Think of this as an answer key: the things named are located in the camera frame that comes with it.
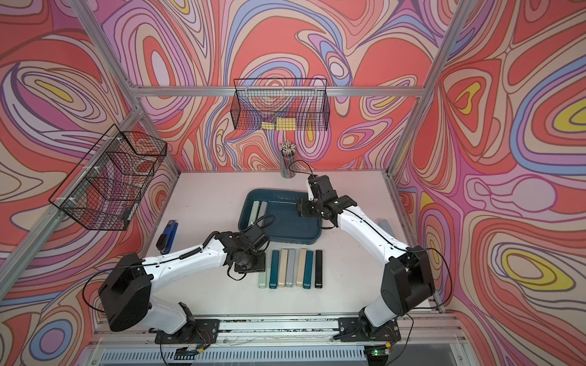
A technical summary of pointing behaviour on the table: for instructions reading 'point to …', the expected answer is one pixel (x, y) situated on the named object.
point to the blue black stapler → (165, 242)
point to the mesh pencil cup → (288, 152)
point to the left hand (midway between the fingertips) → (265, 269)
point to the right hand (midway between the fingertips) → (304, 212)
